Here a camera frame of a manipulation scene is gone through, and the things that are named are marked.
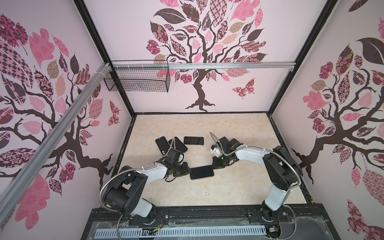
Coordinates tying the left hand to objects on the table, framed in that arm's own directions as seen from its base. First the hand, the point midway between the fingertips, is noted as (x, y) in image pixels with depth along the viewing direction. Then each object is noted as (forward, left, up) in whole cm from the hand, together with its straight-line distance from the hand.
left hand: (191, 173), depth 88 cm
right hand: (+4, -13, 0) cm, 13 cm away
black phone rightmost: (+23, -31, -1) cm, 38 cm away
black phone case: (+20, +9, +1) cm, 22 cm away
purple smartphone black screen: (0, -6, 0) cm, 6 cm away
